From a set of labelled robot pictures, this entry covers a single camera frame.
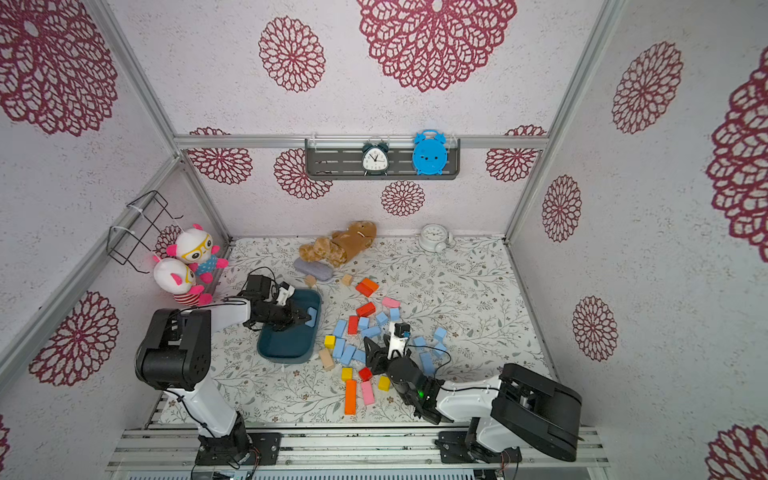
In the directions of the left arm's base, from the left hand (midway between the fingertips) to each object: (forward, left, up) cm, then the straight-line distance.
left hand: (309, 318), depth 95 cm
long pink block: (-22, -19, -3) cm, 29 cm away
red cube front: (-17, -18, -1) cm, 25 cm away
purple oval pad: (+21, 0, -2) cm, 21 cm away
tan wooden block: (-13, -7, -1) cm, 15 cm away
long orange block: (-23, -15, -1) cm, 27 cm away
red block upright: (-2, -14, -1) cm, 14 cm away
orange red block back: (+14, -18, -3) cm, 23 cm away
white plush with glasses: (+17, +36, +15) cm, 42 cm away
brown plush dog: (+26, -9, +6) cm, 28 cm away
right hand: (-11, -20, +9) cm, 25 cm away
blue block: (-4, -41, -2) cm, 42 cm away
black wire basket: (+13, +41, +30) cm, 52 cm away
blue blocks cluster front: (-10, -13, -2) cm, 17 cm away
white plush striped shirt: (+3, +34, +17) cm, 38 cm away
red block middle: (+4, -18, -1) cm, 18 cm away
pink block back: (+7, -26, -2) cm, 27 cm away
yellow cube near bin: (-8, -7, 0) cm, 11 cm away
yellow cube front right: (-20, -24, -1) cm, 31 cm away
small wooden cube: (+16, -10, -1) cm, 19 cm away
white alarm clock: (+36, -44, 0) cm, 57 cm away
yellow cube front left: (-18, -13, 0) cm, 22 cm away
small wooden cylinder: (+16, +3, -1) cm, 16 cm away
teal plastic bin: (-9, +2, +2) cm, 10 cm away
